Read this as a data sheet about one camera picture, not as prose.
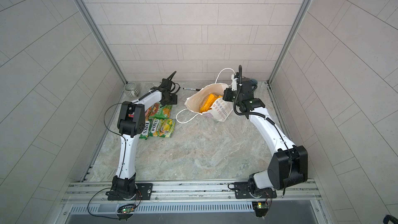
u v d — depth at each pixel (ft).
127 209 2.10
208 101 2.88
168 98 2.94
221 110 2.69
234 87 2.32
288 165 1.30
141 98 2.18
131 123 1.97
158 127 2.92
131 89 3.55
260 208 2.26
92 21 2.73
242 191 2.35
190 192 2.38
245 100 1.95
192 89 3.66
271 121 1.59
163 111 3.16
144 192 2.32
